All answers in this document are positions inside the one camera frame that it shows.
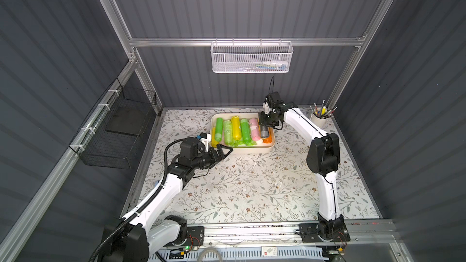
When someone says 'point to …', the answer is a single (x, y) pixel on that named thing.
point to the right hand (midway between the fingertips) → (263, 121)
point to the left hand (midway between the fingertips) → (229, 155)
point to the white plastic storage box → (241, 146)
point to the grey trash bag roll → (264, 131)
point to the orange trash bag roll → (267, 140)
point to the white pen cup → (320, 116)
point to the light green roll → (228, 135)
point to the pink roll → (254, 126)
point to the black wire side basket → (113, 134)
